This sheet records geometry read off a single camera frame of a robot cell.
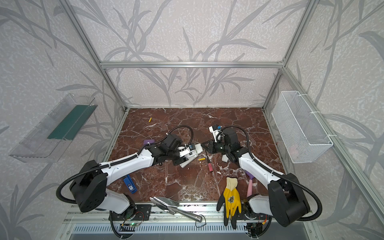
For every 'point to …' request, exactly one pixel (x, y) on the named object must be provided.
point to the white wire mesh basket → (303, 136)
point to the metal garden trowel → (170, 205)
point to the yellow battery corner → (150, 120)
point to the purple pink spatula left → (151, 141)
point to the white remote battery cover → (224, 158)
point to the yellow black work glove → (230, 200)
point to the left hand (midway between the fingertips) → (187, 150)
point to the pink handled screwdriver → (210, 166)
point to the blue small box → (130, 184)
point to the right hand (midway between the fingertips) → (202, 140)
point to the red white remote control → (198, 148)
